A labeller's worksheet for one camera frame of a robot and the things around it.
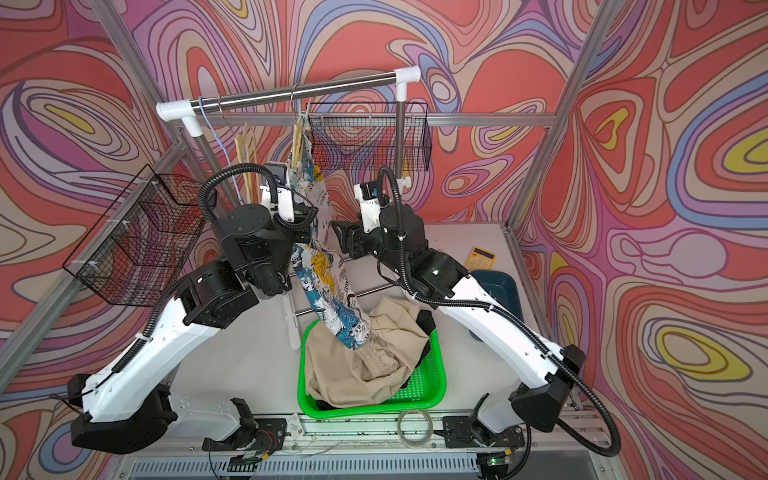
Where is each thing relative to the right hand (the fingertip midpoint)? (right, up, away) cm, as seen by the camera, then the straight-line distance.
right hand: (346, 228), depth 63 cm
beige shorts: (-4, -37, +13) cm, 39 cm away
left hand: (-8, +6, -9) cm, 13 cm away
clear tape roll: (+20, -50, +10) cm, 55 cm away
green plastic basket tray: (+19, -42, +17) cm, 49 cm away
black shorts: (+20, -24, +19) cm, 36 cm away
